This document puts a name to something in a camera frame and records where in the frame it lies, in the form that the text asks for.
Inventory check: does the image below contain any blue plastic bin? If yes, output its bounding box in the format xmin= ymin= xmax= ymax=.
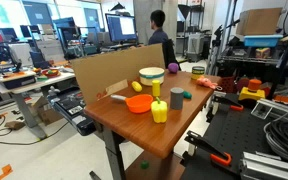
xmin=243 ymin=34 xmax=284 ymax=48

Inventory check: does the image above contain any yellow cylinder block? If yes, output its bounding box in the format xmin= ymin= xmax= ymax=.
xmin=151 ymin=79 xmax=162 ymax=98

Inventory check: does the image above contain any yellow toy bell pepper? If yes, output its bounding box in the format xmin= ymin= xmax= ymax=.
xmin=150 ymin=96 xmax=169 ymax=124

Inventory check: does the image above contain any thin black floor cable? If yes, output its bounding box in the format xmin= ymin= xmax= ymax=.
xmin=0 ymin=114 xmax=70 ymax=146

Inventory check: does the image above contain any white desk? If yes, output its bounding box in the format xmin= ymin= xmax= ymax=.
xmin=0 ymin=68 xmax=77 ymax=140

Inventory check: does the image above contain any brown cardboard panel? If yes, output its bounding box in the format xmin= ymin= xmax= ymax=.
xmin=71 ymin=43 xmax=166 ymax=105

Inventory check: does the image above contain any wooden table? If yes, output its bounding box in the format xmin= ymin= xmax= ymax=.
xmin=83 ymin=70 xmax=222 ymax=180

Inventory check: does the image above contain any large cardboard box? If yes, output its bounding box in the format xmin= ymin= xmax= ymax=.
xmin=235 ymin=7 xmax=283 ymax=37

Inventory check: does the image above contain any white pot with teal band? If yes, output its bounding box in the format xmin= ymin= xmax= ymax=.
xmin=138 ymin=66 xmax=166 ymax=87

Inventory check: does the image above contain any colourful small box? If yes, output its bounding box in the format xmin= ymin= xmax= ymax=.
xmin=254 ymin=47 xmax=272 ymax=60

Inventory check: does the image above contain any black office chair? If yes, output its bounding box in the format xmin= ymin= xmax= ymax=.
xmin=161 ymin=38 xmax=182 ymax=71

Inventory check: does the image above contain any yellow toy corn cob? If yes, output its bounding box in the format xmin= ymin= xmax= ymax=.
xmin=131 ymin=80 xmax=143 ymax=93

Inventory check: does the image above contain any red bowl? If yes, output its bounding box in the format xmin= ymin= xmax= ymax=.
xmin=41 ymin=68 xmax=61 ymax=79

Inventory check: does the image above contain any grey tray box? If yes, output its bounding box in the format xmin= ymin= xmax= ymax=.
xmin=0 ymin=69 xmax=38 ymax=90

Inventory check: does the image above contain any yellow emergency stop button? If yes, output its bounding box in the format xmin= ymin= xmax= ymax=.
xmin=238 ymin=78 xmax=267 ymax=102

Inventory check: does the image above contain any corn can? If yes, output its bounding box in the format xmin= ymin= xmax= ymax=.
xmin=191 ymin=65 xmax=206 ymax=81

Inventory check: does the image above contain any computer monitor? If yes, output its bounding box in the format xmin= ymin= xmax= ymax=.
xmin=105 ymin=13 xmax=139 ymax=44

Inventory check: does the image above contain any purple ball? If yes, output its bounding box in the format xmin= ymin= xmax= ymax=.
xmin=167 ymin=62 xmax=180 ymax=74

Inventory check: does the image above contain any black device with silver edge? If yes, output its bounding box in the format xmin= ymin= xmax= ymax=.
xmin=46 ymin=86 xmax=97 ymax=137

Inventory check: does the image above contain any small cardboard box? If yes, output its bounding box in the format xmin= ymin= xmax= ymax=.
xmin=29 ymin=95 xmax=64 ymax=126

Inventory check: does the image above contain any black cable bundle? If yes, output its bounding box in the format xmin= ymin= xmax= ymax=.
xmin=263 ymin=103 xmax=288 ymax=165

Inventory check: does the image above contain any black tripod pole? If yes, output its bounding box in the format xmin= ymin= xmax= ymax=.
xmin=266 ymin=0 xmax=288 ymax=100

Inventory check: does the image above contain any pink plush toy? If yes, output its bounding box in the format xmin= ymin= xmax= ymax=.
xmin=196 ymin=75 xmax=224 ymax=92

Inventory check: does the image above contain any person in dark shirt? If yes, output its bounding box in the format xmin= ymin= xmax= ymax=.
xmin=147 ymin=9 xmax=170 ymax=46

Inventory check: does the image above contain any grey cylinder block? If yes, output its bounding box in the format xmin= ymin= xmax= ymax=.
xmin=169 ymin=87 xmax=185 ymax=111

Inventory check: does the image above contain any black clamp with orange handle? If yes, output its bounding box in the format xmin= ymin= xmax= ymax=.
xmin=183 ymin=130 xmax=234 ymax=168
xmin=211 ymin=94 xmax=245 ymax=113

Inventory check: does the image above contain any teal green toy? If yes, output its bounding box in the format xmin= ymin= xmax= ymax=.
xmin=182 ymin=90 xmax=193 ymax=100

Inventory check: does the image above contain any orange pan with grey handle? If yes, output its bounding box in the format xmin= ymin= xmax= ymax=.
xmin=110 ymin=93 xmax=154 ymax=115

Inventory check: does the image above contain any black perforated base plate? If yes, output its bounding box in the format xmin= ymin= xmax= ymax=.
xmin=179 ymin=99 xmax=288 ymax=180

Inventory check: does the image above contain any aluminium profile bar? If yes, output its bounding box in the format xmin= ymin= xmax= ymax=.
xmin=239 ymin=151 xmax=288 ymax=180
xmin=250 ymin=98 xmax=288 ymax=125

